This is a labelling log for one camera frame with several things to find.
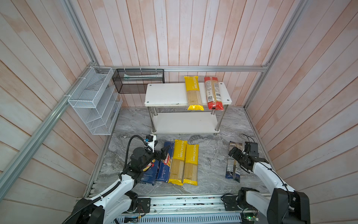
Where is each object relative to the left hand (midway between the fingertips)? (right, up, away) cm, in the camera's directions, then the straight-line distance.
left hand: (163, 145), depth 81 cm
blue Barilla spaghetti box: (+1, -13, +3) cm, 13 cm away
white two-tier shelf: (+1, +30, -2) cm, 30 cm away
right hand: (+47, -7, +9) cm, 48 cm away
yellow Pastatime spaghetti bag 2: (+17, -14, +5) cm, 23 cm away
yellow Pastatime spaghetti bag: (+8, -13, +5) cm, 16 cm away
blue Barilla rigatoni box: (-8, -15, -3) cm, 17 cm away
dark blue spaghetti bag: (+43, -14, +3) cm, 45 cm away
